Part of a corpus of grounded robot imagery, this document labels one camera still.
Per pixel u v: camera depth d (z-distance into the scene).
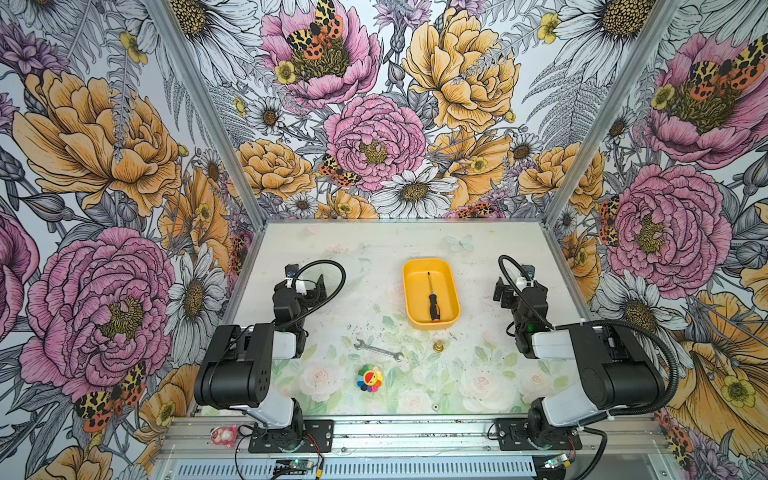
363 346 0.89
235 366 0.46
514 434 0.74
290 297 0.72
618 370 0.46
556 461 0.72
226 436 0.72
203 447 0.73
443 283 1.04
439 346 0.88
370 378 0.82
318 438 0.74
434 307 0.96
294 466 0.71
